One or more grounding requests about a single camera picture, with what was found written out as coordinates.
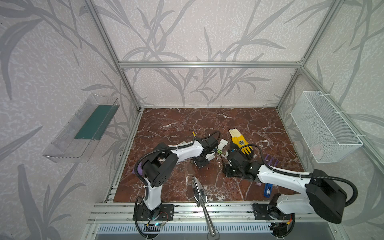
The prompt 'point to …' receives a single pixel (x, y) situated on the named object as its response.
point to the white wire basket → (325, 130)
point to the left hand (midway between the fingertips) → (201, 158)
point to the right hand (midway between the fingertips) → (222, 165)
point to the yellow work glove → (239, 141)
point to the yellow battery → (194, 134)
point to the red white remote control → (210, 156)
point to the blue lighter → (268, 190)
